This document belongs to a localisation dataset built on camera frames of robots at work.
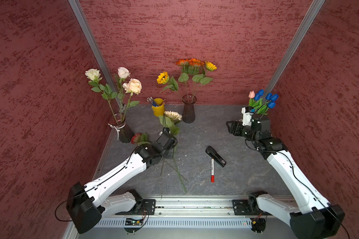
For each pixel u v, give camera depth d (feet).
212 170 2.84
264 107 2.82
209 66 2.87
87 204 1.24
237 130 2.18
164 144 1.86
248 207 2.38
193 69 2.94
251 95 2.85
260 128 1.79
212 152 2.95
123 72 2.53
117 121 2.88
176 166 2.89
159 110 3.59
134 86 2.23
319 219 1.22
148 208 2.43
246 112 2.18
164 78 2.59
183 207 2.48
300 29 2.58
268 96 2.80
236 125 2.17
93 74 2.54
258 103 2.88
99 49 2.89
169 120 2.60
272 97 2.72
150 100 3.33
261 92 2.87
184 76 2.97
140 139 3.14
